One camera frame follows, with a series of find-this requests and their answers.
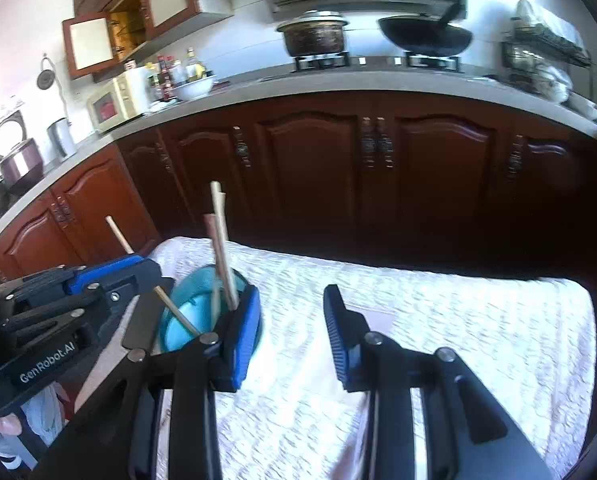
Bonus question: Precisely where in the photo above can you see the left hand white glove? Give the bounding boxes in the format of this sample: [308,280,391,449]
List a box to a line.
[0,382,72,471]

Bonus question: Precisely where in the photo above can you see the cream microwave oven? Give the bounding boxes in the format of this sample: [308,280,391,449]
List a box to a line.
[87,67,152,132]

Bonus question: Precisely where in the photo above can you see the grey stone countertop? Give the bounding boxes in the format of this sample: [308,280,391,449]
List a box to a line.
[0,70,597,235]

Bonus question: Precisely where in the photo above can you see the black dish rack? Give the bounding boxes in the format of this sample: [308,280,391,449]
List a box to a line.
[500,18,591,102]

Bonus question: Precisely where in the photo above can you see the upper wall cabinets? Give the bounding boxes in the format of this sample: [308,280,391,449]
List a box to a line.
[62,0,233,79]

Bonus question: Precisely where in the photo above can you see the white bowl on counter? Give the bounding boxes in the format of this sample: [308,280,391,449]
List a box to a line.
[174,76,215,102]

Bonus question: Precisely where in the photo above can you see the white quilted tablecloth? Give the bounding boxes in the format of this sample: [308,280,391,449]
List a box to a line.
[72,235,597,480]

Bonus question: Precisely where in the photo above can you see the black wok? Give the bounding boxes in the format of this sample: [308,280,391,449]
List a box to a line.
[378,2,473,58]

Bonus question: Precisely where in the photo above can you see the red sauce bottle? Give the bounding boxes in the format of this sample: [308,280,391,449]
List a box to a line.
[157,55,175,102]

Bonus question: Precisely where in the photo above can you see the wooden chopstick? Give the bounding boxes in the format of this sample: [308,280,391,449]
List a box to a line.
[105,216,201,337]
[204,214,238,311]

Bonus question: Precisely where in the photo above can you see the dark wooden base cabinets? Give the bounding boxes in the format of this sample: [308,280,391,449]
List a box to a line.
[0,92,597,278]

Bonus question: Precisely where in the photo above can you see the brown cooking pot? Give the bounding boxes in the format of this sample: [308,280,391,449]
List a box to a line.
[276,10,349,58]

